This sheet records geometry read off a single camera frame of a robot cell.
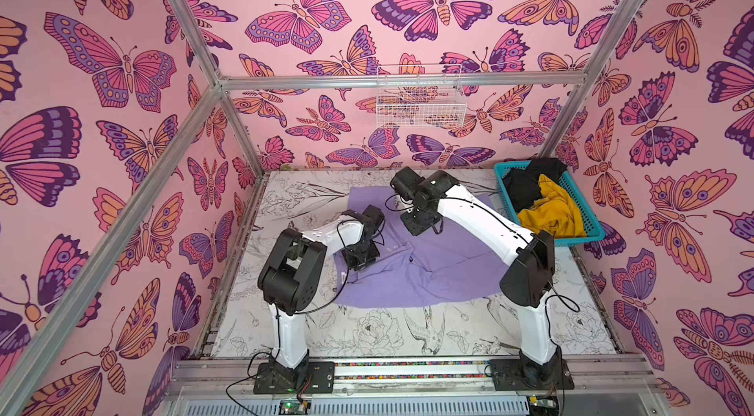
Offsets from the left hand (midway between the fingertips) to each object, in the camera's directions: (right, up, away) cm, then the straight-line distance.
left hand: (371, 262), depth 95 cm
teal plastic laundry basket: (+47, +31, +12) cm, 57 cm away
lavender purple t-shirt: (+26, -1, 0) cm, 26 cm away
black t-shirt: (+54, +25, +11) cm, 61 cm away
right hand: (+12, +12, -10) cm, 20 cm away
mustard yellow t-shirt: (+60, +16, 0) cm, 62 cm away
